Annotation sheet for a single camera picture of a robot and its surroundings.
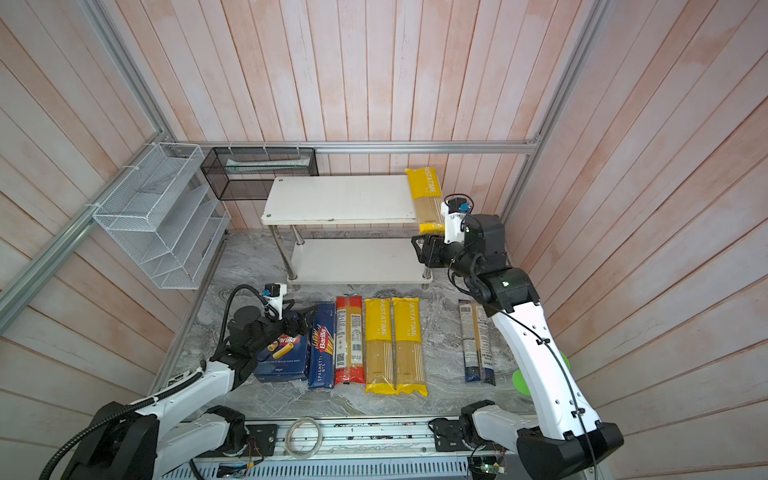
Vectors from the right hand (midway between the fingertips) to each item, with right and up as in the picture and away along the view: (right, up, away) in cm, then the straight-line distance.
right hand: (421, 238), depth 68 cm
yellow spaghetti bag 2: (-1, -36, +15) cm, 39 cm away
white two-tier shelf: (-24, +8, +55) cm, 60 cm away
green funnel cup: (+30, -40, +14) cm, 52 cm away
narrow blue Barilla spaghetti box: (-26, -33, +18) cm, 45 cm away
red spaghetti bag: (-19, -30, +20) cm, 40 cm away
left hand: (-31, -19, +16) cm, 39 cm away
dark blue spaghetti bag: (+20, -30, +20) cm, 41 cm away
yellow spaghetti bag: (-10, -31, +20) cm, 38 cm away
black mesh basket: (-56, +25, +35) cm, 71 cm away
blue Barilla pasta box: (-34, -33, +12) cm, 49 cm away
